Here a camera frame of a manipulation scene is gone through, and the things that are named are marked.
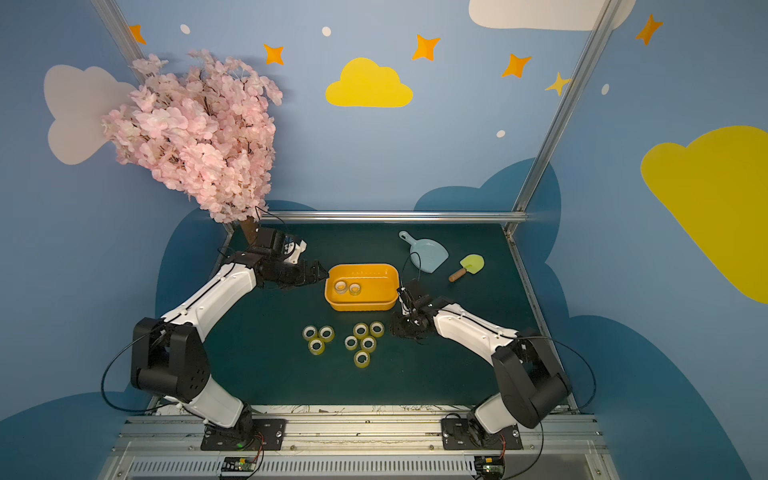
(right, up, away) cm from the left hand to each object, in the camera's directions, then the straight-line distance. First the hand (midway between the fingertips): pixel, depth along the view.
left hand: (316, 274), depth 88 cm
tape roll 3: (+18, -18, +5) cm, 26 cm away
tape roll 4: (+10, -21, +3) cm, 24 cm away
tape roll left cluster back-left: (-3, -19, +3) cm, 19 cm away
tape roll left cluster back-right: (+2, -19, +3) cm, 19 cm away
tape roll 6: (+14, -25, -1) cm, 29 cm away
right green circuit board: (+47, -47, -15) cm, 68 cm away
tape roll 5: (+16, -22, +2) cm, 27 cm away
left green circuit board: (-15, -46, -16) cm, 51 cm away
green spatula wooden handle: (+54, +3, +23) cm, 59 cm away
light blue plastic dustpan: (+37, +6, +30) cm, 48 cm away
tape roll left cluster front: (0, -22, 0) cm, 22 cm away
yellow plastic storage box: (+18, -4, +18) cm, 26 cm away
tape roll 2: (+13, -18, +5) cm, 23 cm away
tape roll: (+10, -6, +13) cm, 18 cm away
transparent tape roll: (+5, -5, +14) cm, 16 cm away
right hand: (+25, -16, 0) cm, 29 cm away
